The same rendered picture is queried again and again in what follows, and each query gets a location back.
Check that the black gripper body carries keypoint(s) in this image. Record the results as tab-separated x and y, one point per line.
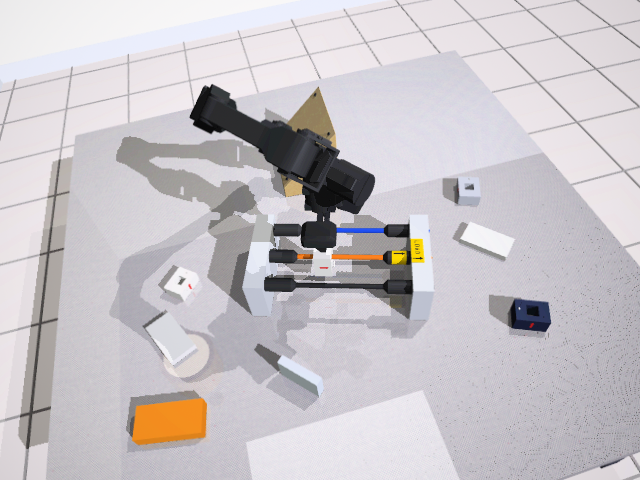
318	234

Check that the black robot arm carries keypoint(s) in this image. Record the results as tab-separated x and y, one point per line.
296	154

